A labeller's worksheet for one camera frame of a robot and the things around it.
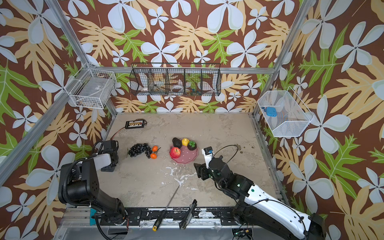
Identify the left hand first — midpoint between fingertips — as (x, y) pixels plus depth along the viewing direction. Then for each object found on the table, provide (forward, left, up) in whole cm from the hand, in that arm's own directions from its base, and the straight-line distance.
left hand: (109, 157), depth 93 cm
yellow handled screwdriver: (-31, -37, -1) cm, 49 cm away
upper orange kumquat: (+7, -28, 0) cm, 29 cm away
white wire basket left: (+28, +6, +32) cm, 43 cm away
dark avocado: (+10, -43, +2) cm, 44 cm away
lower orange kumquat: (+1, -28, +1) cm, 28 cm away
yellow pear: (+10, -48, +4) cm, 50 cm away
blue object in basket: (+18, -99, +25) cm, 103 cm away
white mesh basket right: (+15, -106, +25) cm, 110 cm away
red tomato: (+1, -42, +5) cm, 43 cm away
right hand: (-11, -55, +17) cm, 59 cm away
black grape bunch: (+6, -18, +2) cm, 19 cm away
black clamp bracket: (-36, -49, +1) cm, 60 cm away
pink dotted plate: (+2, -50, -1) cm, 50 cm away
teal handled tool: (-35, -5, +2) cm, 35 cm away
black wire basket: (+43, -41, +29) cm, 66 cm away
